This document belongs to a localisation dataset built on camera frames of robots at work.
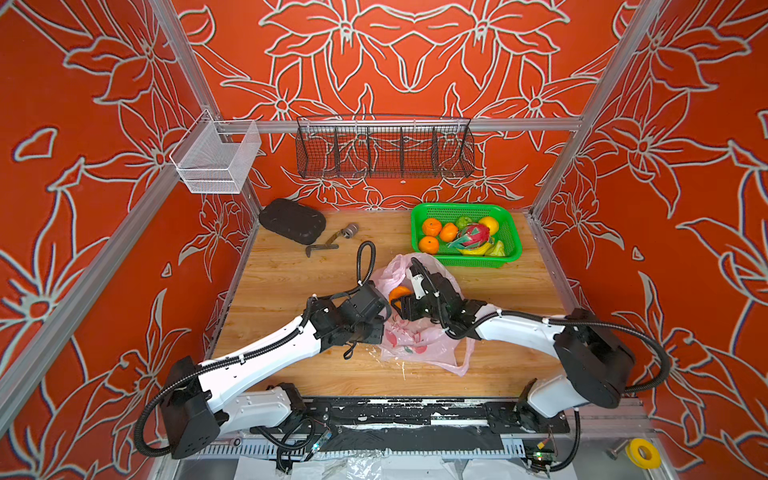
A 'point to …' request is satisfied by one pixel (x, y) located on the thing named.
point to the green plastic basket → (496, 216)
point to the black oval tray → (293, 220)
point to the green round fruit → (462, 222)
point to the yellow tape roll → (642, 453)
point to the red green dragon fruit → (472, 237)
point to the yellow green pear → (497, 250)
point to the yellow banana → (481, 251)
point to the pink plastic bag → (422, 341)
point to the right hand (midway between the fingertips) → (393, 299)
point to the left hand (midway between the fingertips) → (381, 328)
